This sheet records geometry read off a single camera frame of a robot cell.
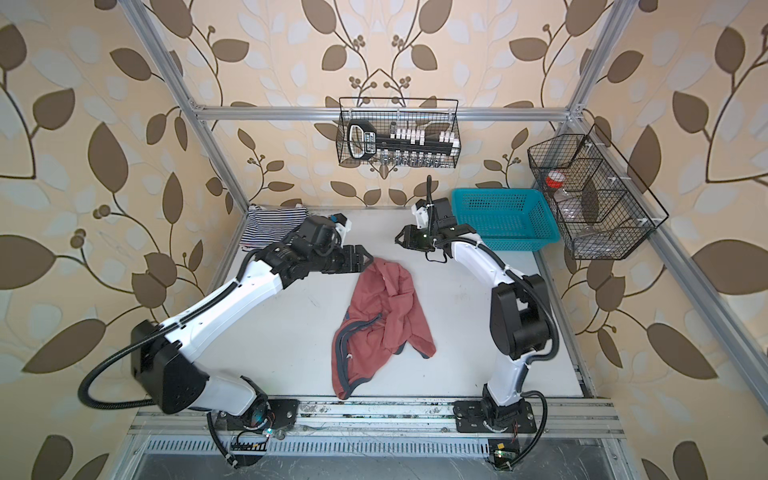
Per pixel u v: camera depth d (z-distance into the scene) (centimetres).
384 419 75
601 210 74
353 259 68
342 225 72
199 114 93
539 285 49
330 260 66
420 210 83
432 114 91
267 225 109
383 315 89
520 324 48
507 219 118
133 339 43
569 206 71
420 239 81
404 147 84
